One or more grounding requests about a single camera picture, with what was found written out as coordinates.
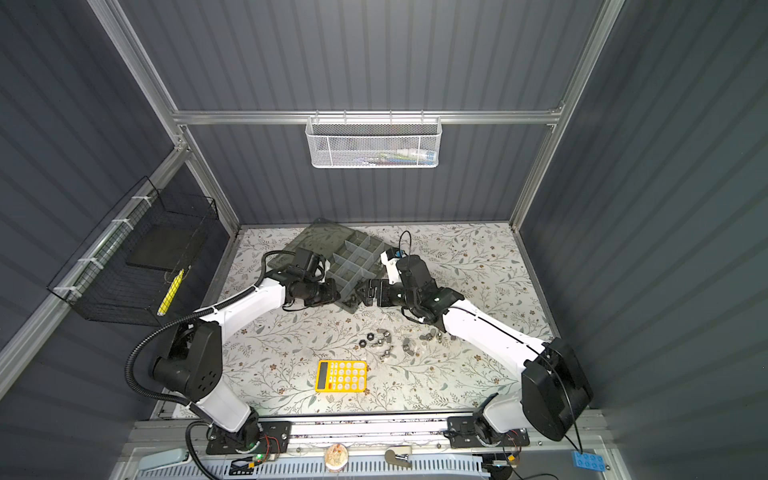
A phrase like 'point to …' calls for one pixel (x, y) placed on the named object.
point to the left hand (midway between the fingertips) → (340, 295)
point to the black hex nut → (362, 343)
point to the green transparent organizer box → (349, 257)
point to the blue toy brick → (588, 461)
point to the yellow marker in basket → (171, 293)
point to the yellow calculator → (341, 376)
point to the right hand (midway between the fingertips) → (371, 291)
